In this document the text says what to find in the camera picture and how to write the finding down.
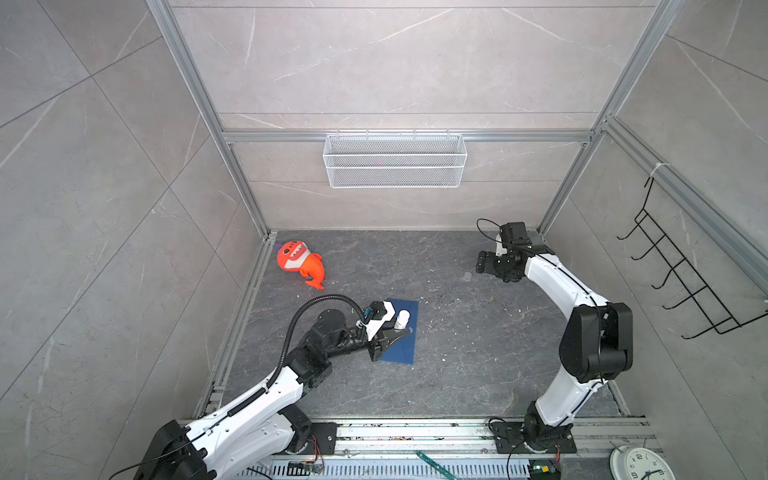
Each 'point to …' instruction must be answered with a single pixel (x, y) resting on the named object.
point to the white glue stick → (402, 319)
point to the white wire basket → (395, 161)
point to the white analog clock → (638, 463)
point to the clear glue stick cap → (467, 277)
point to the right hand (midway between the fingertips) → (488, 264)
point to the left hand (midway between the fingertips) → (404, 320)
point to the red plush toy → (294, 255)
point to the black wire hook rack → (662, 250)
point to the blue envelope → (402, 350)
